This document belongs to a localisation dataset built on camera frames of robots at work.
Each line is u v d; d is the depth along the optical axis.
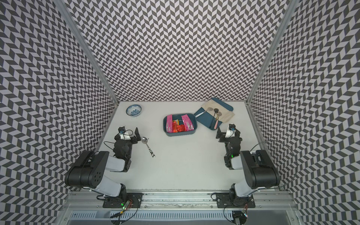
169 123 0.98
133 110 1.12
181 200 0.74
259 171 0.45
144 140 0.94
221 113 1.11
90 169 0.45
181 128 0.98
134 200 0.72
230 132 0.77
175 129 0.96
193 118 1.02
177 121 1.02
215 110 1.12
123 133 0.75
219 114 1.09
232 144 0.68
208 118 1.08
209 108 1.13
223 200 0.72
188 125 0.99
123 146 0.69
